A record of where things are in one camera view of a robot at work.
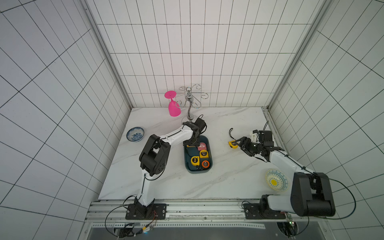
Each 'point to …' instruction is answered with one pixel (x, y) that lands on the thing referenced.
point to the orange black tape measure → (205, 164)
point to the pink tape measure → (202, 146)
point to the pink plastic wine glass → (174, 107)
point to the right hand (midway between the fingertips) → (233, 143)
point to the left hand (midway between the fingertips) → (190, 145)
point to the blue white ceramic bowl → (135, 134)
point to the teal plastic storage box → (189, 152)
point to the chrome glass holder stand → (189, 97)
